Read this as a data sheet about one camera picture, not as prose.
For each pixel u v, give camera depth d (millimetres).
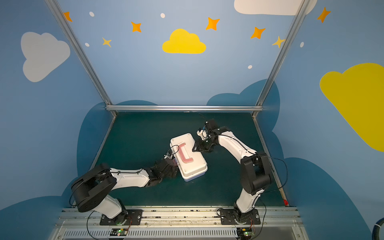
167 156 808
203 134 800
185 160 823
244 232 712
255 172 474
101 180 499
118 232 706
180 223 734
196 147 801
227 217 738
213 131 671
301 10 705
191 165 812
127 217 733
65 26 744
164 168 690
